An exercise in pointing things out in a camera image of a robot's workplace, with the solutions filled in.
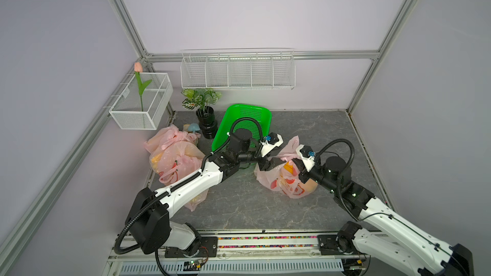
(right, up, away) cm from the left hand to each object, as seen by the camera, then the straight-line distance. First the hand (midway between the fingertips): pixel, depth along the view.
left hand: (282, 154), depth 71 cm
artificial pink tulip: (-61, +28, +13) cm, 68 cm away
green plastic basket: (-5, +17, +41) cm, 45 cm away
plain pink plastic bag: (+1, -9, -1) cm, 9 cm away
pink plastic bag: (-49, +9, +18) cm, 53 cm away
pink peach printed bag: (-46, -3, +12) cm, 48 cm away
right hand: (+4, -1, +2) cm, 5 cm away
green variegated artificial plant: (-36, +24, +19) cm, 47 cm away
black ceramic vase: (-36, +14, +27) cm, 47 cm away
